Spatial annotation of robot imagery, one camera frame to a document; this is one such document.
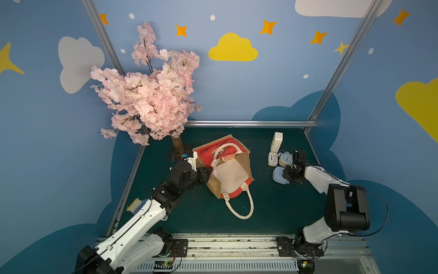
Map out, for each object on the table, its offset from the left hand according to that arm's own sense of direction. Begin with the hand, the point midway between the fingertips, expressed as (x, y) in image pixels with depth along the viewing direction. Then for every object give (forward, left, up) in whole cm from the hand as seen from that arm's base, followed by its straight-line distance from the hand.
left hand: (212, 166), depth 75 cm
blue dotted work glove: (-17, +22, -20) cm, 34 cm away
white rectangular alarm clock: (+20, -36, -21) cm, 46 cm away
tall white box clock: (+26, -37, -12) cm, 47 cm away
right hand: (+8, -44, -19) cm, 49 cm away
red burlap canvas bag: (+13, -11, -22) cm, 28 cm away
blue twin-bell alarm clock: (+19, -43, -19) cm, 50 cm away
